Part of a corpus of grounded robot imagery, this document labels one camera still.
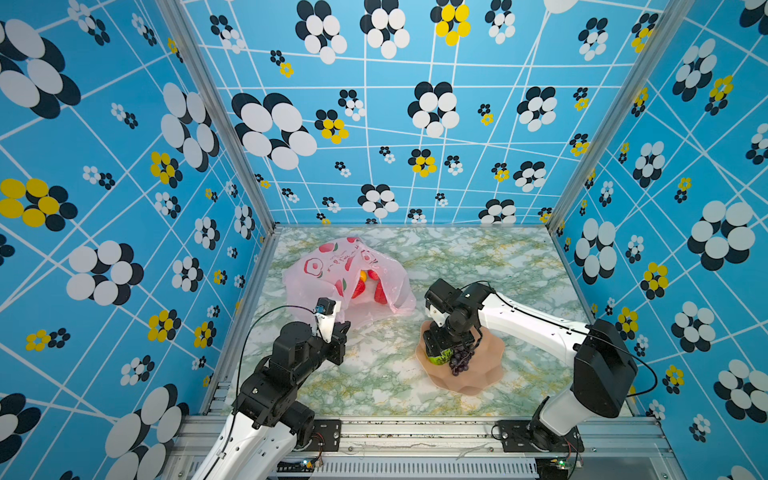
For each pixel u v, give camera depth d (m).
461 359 0.81
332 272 0.87
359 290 0.97
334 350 0.63
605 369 0.43
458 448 0.73
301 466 0.71
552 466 0.70
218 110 0.85
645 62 0.76
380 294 0.94
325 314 0.61
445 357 0.79
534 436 0.65
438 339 0.71
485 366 0.82
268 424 0.48
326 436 0.74
